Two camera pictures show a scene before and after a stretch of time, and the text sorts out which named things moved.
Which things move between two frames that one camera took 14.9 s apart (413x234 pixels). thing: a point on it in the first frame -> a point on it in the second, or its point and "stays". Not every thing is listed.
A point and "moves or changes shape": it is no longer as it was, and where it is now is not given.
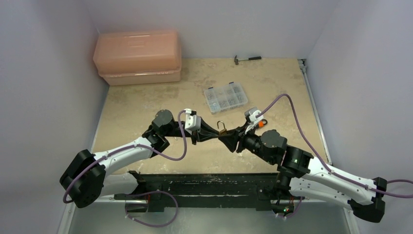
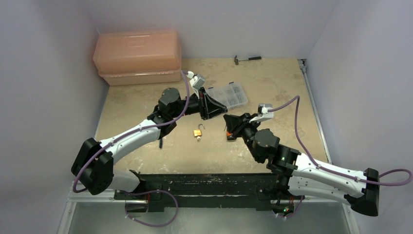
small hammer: (236, 60) stays
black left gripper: (205, 133) -> (208, 107)
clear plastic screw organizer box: (225, 96) stays
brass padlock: (223, 131) moves or changes shape
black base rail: (204, 190) stays
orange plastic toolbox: (129, 57) stays
